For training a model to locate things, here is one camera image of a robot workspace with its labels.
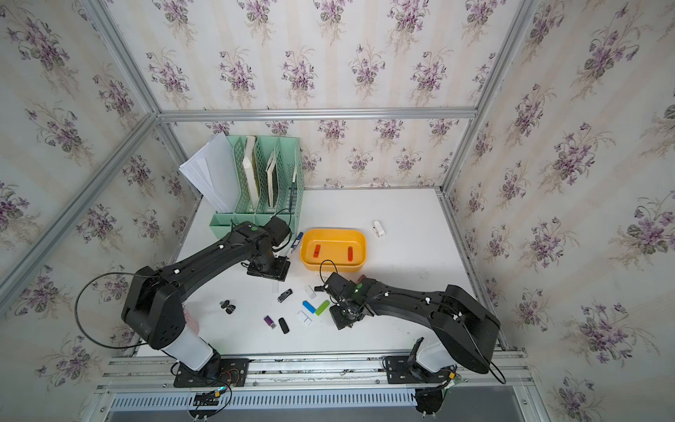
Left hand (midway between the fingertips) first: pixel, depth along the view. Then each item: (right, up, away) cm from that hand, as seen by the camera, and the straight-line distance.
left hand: (279, 277), depth 83 cm
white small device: (+35, +14, +20) cm, 43 cm away
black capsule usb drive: (+1, -15, -2) cm, 15 cm away
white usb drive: (+9, -7, +5) cm, 13 cm away
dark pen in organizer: (-2, +32, +35) cm, 47 cm away
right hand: (+20, -13, -1) cm, 24 cm away
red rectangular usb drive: (+11, +6, +16) cm, 20 cm away
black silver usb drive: (+1, -8, +5) cm, 9 cm away
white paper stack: (-28, +37, +13) cm, 48 cm away
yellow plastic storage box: (+17, +7, +15) cm, 23 cm away
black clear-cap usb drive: (+13, -6, +7) cm, 16 cm away
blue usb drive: (+9, -11, +3) cm, 14 cm away
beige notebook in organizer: (-6, +35, +16) cm, 39 cm away
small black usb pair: (-16, -10, +1) cm, 19 cm away
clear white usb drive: (-3, -5, +7) cm, 9 cm away
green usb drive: (+13, -11, +3) cm, 18 cm away
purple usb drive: (-4, -14, -1) cm, 14 cm away
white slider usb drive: (+8, -13, 0) cm, 16 cm away
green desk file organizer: (-2, +46, +25) cm, 52 cm away
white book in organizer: (-14, +36, +12) cm, 40 cm away
